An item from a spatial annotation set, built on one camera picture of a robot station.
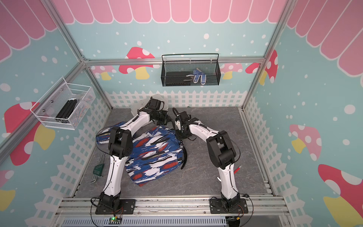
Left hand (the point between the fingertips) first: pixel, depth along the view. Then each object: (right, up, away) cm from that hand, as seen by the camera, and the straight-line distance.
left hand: (172, 117), depth 101 cm
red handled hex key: (+30, -25, -42) cm, 57 cm away
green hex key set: (-44, -34, -17) cm, 58 cm away
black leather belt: (+7, -19, -8) cm, 22 cm away
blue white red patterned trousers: (-9, -20, -12) cm, 25 cm away
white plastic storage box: (-23, +12, +6) cm, 27 cm away
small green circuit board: (-27, -54, -29) cm, 67 cm away
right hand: (+5, -14, -4) cm, 15 cm away
